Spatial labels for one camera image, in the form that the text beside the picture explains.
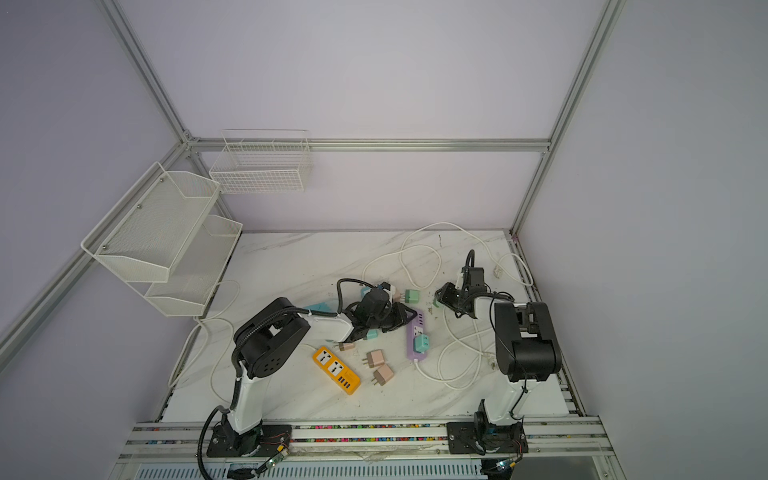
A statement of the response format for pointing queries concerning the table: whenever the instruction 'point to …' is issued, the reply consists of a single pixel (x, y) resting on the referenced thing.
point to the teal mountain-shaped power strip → (319, 307)
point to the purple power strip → (415, 328)
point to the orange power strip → (336, 370)
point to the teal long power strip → (364, 291)
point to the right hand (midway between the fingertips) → (439, 292)
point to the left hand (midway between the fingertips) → (416, 317)
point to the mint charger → (372, 334)
